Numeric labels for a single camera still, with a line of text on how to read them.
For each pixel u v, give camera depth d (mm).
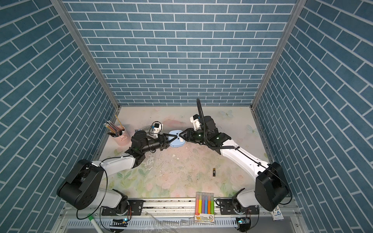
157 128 785
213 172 858
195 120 727
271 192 421
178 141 770
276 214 710
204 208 733
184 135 773
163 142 722
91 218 705
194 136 691
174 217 723
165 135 749
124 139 917
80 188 428
